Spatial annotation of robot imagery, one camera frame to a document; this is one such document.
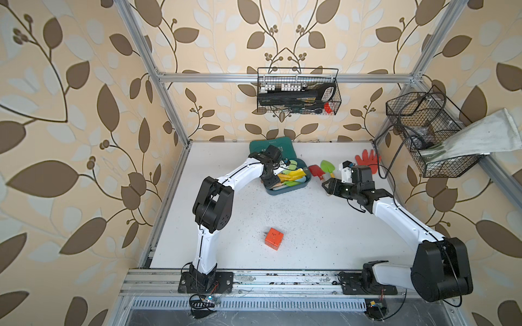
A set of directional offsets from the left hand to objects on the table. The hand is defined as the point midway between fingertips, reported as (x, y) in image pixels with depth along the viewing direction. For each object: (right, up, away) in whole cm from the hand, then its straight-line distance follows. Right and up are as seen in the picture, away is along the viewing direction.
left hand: (272, 177), depth 94 cm
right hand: (+24, -3, -7) cm, 25 cm away
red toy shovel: (+23, +2, +11) cm, 26 cm away
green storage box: (+9, +13, +17) cm, 23 cm away
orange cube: (0, -24, -14) cm, 27 cm away
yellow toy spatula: (+12, +1, +9) cm, 15 cm away
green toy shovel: (+30, +4, +13) cm, 33 cm away
